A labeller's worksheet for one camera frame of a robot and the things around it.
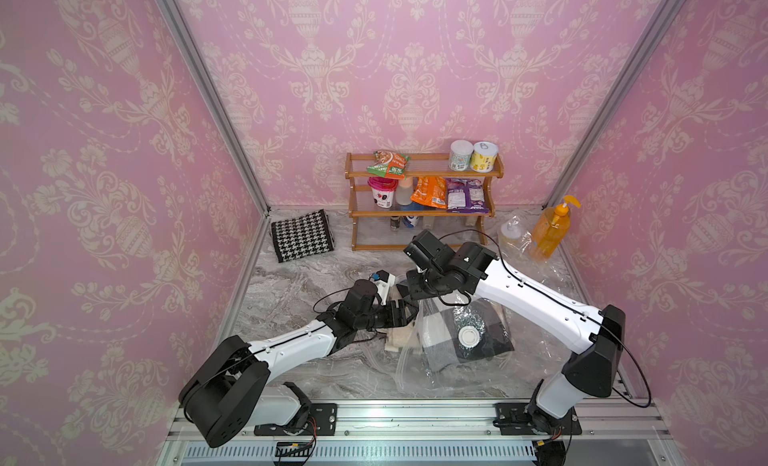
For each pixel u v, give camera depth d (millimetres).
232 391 418
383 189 945
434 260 553
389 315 728
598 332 421
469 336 760
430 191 1014
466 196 999
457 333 772
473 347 771
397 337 797
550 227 944
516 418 737
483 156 878
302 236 1066
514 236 1058
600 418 1859
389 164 874
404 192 994
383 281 774
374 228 1151
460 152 890
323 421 745
